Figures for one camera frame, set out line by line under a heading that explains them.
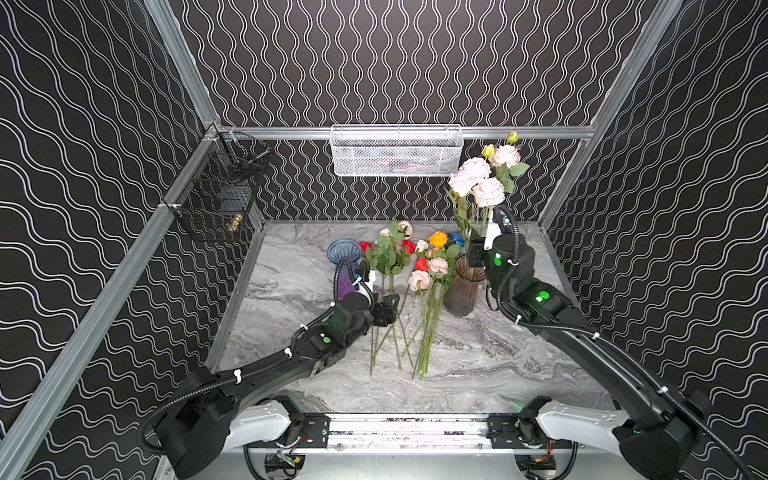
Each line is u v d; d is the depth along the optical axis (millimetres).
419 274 995
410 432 756
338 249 865
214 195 925
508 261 495
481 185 705
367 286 677
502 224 567
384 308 706
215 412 401
